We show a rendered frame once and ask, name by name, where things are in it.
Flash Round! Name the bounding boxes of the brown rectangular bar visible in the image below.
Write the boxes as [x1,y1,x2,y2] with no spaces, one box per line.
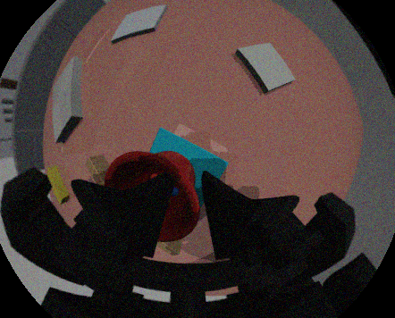
[86,155,181,255]

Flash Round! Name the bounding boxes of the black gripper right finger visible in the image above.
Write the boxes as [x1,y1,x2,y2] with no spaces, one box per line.
[201,170,300,260]

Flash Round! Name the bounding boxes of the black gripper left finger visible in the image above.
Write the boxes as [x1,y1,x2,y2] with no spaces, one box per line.
[71,171,175,258]

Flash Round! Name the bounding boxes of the olive yellow rectangular block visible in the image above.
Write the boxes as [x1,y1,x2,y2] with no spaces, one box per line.
[47,166,71,205]

